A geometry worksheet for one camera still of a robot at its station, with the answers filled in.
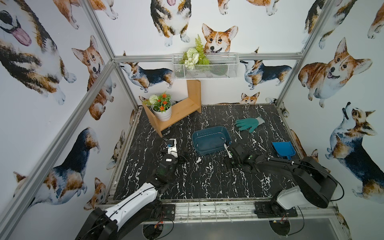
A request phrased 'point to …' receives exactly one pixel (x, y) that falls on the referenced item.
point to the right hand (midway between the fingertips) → (228, 155)
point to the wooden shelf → (181, 109)
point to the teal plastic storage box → (210, 139)
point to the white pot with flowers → (161, 107)
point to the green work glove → (251, 123)
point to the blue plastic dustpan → (284, 148)
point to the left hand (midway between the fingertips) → (180, 143)
